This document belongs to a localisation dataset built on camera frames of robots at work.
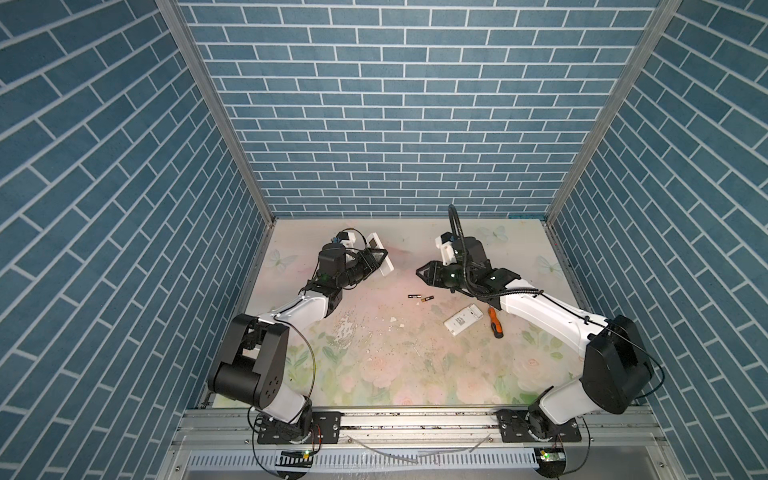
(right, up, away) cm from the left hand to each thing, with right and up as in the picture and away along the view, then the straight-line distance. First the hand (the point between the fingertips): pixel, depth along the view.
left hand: (385, 256), depth 86 cm
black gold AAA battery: (+9, -14, +13) cm, 21 cm away
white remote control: (-3, +4, +1) cm, 5 cm away
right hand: (+8, -4, -4) cm, 10 cm away
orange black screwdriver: (+34, -21, +5) cm, 40 cm away
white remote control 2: (+24, -20, +5) cm, 31 cm away
